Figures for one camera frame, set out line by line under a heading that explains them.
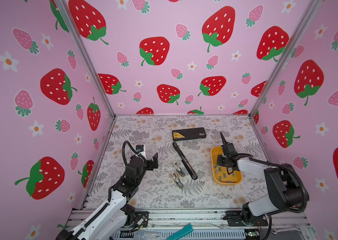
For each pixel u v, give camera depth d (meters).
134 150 0.66
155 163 0.74
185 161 0.93
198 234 0.70
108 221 0.50
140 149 0.68
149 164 0.72
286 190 0.45
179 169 0.90
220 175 0.89
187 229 0.72
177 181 0.86
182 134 1.07
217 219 0.76
